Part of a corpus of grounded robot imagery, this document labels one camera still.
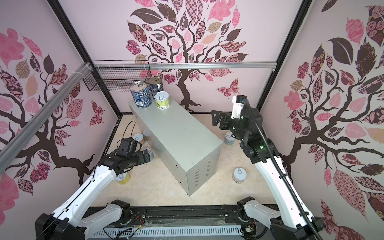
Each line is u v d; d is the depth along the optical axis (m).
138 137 0.97
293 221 0.36
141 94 0.70
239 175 0.82
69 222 0.39
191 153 0.58
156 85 0.73
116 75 0.95
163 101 0.72
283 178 0.39
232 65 1.93
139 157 0.71
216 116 0.56
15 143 0.52
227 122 0.56
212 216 0.76
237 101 0.54
